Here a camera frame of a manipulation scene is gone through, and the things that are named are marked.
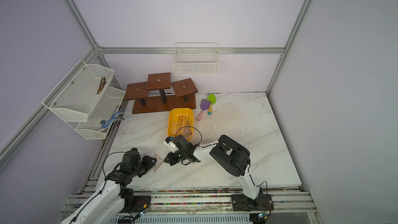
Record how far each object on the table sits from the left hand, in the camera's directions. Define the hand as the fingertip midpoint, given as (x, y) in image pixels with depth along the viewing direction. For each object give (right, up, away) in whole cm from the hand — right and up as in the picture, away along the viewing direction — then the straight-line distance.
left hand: (155, 163), depth 86 cm
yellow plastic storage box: (+17, +22, +18) cm, 34 cm away
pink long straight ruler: (+11, +22, +18) cm, 31 cm away
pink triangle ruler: (+2, +1, +1) cm, 3 cm away
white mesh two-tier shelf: (-34, +36, -8) cm, 51 cm away
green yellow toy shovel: (+34, +39, +33) cm, 62 cm away
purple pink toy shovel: (+28, +34, +28) cm, 52 cm away
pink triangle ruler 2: (+17, +16, +12) cm, 26 cm away
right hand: (+6, +1, +1) cm, 6 cm away
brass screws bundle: (-27, +45, -4) cm, 53 cm away
